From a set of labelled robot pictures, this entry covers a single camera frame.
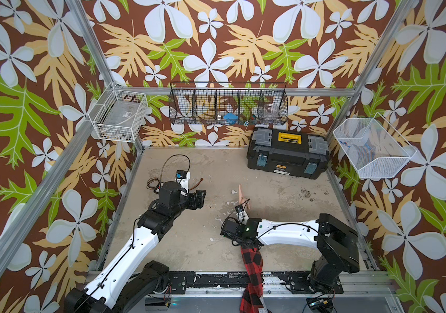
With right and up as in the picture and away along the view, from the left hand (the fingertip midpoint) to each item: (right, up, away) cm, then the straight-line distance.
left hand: (198, 188), depth 78 cm
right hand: (+19, -20, +8) cm, 29 cm away
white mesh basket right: (+76, +18, +6) cm, 78 cm away
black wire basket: (+13, +41, +18) cm, 47 cm away
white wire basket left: (-37, +33, +8) cm, 50 cm away
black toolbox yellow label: (+44, +16, +17) cm, 50 cm away
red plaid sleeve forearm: (+20, -40, -9) cm, 46 cm away
